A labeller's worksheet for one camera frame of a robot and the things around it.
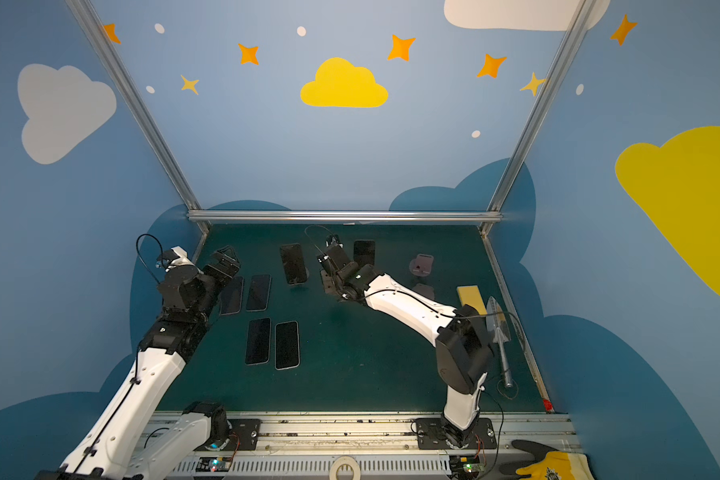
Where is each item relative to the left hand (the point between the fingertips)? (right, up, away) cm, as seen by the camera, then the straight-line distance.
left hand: (229, 256), depth 74 cm
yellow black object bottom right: (+78, -49, -5) cm, 92 cm away
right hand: (+26, -4, +11) cm, 29 cm away
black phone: (+10, -3, +27) cm, 29 cm away
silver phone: (+10, -29, +17) cm, 36 cm away
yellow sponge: (+71, -14, +26) cm, 77 cm away
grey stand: (+54, -3, +28) cm, 61 cm away
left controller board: (-2, -50, -4) cm, 51 cm away
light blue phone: (-2, -13, +27) cm, 30 cm away
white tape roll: (+29, -49, -4) cm, 57 cm away
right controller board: (+59, -51, -3) cm, 78 cm away
